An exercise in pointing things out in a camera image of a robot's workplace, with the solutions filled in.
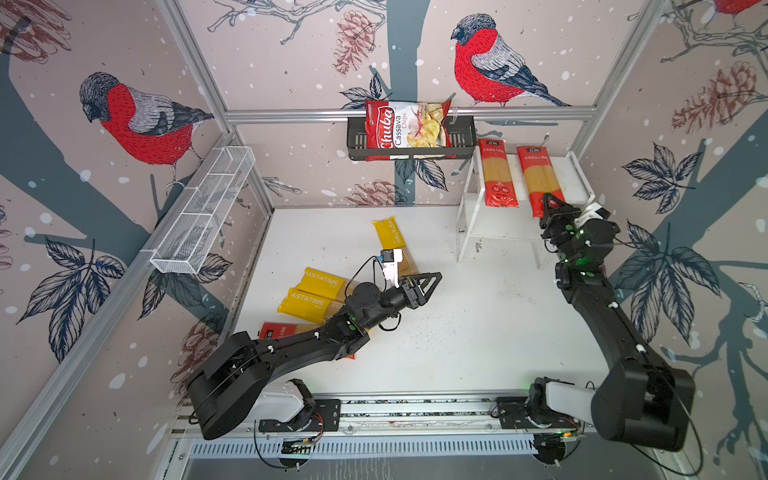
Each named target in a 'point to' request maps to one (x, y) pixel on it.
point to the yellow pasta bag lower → (310, 307)
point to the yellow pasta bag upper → (325, 284)
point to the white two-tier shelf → (478, 220)
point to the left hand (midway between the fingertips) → (438, 280)
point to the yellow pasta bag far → (391, 238)
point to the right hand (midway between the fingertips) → (535, 194)
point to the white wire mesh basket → (205, 203)
